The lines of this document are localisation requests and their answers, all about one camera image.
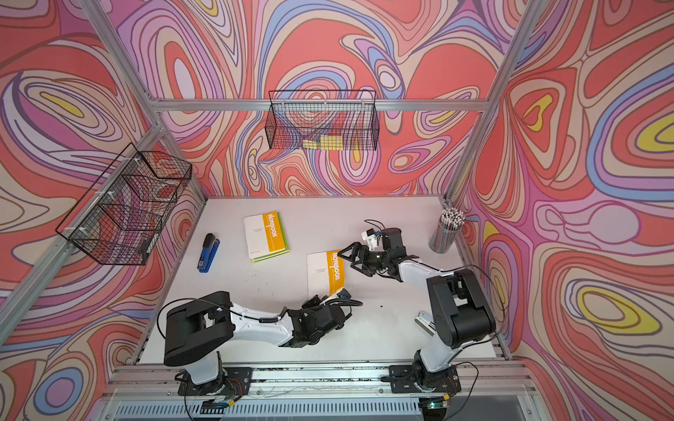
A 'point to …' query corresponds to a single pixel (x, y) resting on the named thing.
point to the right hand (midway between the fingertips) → (346, 265)
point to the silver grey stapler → (425, 324)
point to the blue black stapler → (210, 246)
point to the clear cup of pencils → (446, 233)
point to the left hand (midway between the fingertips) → (330, 300)
